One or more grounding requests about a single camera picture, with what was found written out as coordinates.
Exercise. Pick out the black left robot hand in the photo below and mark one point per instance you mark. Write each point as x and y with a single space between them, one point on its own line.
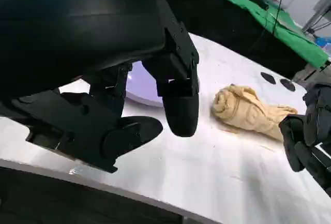
77 40

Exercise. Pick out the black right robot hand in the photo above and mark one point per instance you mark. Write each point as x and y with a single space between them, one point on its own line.
315 115

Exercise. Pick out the beige towel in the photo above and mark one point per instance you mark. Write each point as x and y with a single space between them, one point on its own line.
240 110

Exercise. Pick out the black round table grommet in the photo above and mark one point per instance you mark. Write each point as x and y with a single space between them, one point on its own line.
268 78
287 84

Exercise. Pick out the small blue object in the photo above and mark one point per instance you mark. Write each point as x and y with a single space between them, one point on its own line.
323 41

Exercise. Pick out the lilac plate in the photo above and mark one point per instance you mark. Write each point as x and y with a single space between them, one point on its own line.
142 89

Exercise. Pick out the green cloth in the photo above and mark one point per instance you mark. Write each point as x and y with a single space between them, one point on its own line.
258 9

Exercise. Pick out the grey metal tripod frame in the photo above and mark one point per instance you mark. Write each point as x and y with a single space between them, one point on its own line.
316 18

